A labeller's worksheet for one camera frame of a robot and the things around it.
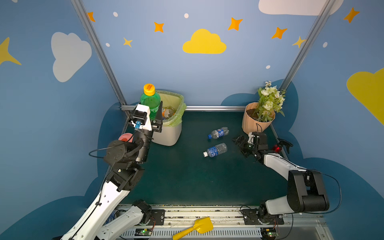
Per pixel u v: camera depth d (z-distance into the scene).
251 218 0.74
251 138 0.84
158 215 0.75
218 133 1.04
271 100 0.87
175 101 0.95
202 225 0.72
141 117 0.36
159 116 0.45
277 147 0.89
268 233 0.72
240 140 0.84
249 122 0.99
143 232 0.71
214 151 0.94
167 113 0.95
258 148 0.72
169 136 0.93
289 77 0.98
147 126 0.42
